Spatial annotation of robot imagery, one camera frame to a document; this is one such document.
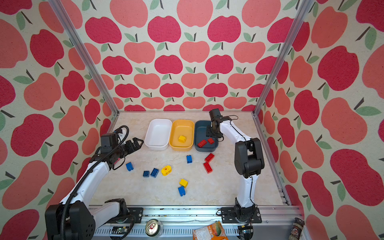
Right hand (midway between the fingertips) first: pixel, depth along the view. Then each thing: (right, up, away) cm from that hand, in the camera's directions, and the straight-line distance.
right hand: (213, 133), depth 97 cm
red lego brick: (-7, -7, +4) cm, 11 cm away
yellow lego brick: (-21, -4, +4) cm, 22 cm away
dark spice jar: (+35, -42, -28) cm, 62 cm away
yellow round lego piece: (-30, -22, -9) cm, 38 cm away
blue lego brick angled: (-37, -23, -9) cm, 45 cm away
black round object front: (+12, -47, -25) cm, 55 cm away
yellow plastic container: (-20, +4, +15) cm, 25 cm away
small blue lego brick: (-42, -24, -10) cm, 49 cm away
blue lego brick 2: (-52, -20, -8) cm, 57 cm away
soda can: (-31, -38, -35) cm, 60 cm away
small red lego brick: (-1, -6, +4) cm, 7 cm away
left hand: (-44, -5, -13) cm, 47 cm away
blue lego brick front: (-20, -31, -17) cm, 40 cm away
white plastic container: (-39, -1, +10) cm, 40 cm away
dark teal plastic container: (-8, +4, +14) cm, 17 cm away
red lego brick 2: (-3, -15, -4) cm, 16 cm away
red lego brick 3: (-5, -21, -7) cm, 22 cm away
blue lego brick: (-16, -16, -4) cm, 23 cm away
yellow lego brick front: (-19, -28, -13) cm, 36 cm away
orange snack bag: (-4, -44, -29) cm, 53 cm away
